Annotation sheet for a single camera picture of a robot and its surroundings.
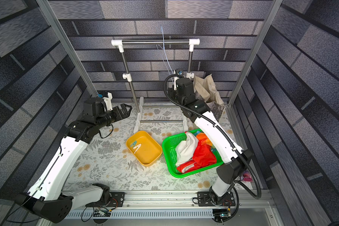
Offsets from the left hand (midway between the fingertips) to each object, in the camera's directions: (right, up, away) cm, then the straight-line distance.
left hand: (126, 108), depth 69 cm
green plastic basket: (+22, -29, +21) cm, 42 cm away
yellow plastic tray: (+5, -26, +24) cm, 35 cm away
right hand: (+23, +12, +2) cm, 27 cm away
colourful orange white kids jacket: (+37, -26, +12) cm, 47 cm away
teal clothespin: (-3, -24, +25) cm, 34 cm away
